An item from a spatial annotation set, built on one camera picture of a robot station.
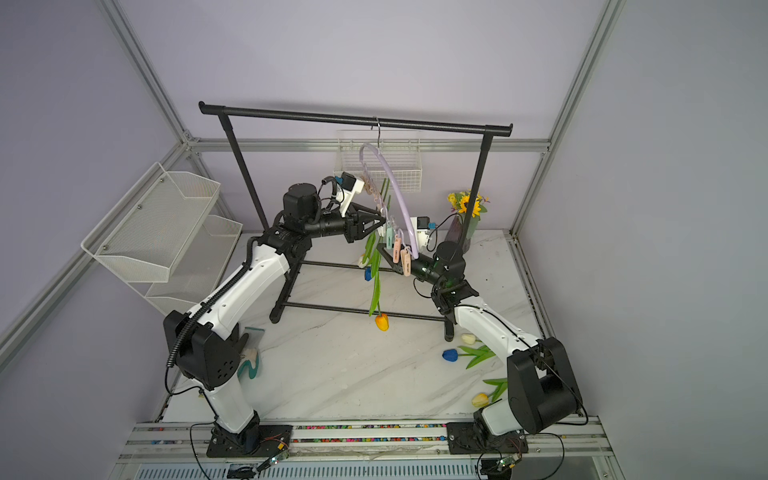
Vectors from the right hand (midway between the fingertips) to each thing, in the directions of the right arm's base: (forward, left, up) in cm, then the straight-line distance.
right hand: (379, 251), depth 75 cm
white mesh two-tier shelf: (+9, +63, -4) cm, 64 cm away
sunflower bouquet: (+24, -26, -4) cm, 35 cm away
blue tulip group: (-16, -29, -30) cm, 45 cm away
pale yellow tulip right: (-29, -27, -30) cm, 49 cm away
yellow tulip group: (-14, 0, -11) cm, 18 cm away
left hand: (+4, 0, +8) cm, 8 cm away
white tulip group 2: (-11, -26, -29) cm, 40 cm away
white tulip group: (+8, +5, -13) cm, 16 cm away
